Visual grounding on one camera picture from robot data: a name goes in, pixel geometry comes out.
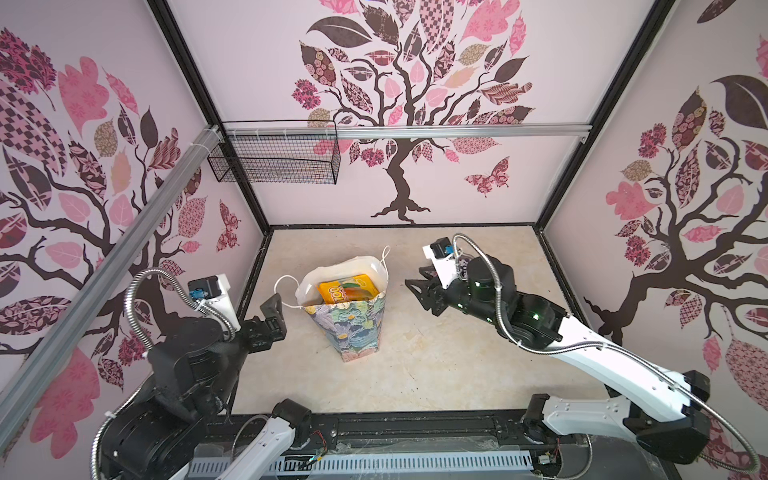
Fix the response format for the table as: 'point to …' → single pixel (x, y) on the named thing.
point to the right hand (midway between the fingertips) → (416, 272)
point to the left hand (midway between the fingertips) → (259, 307)
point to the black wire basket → (277, 152)
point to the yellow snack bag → (348, 289)
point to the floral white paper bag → (353, 327)
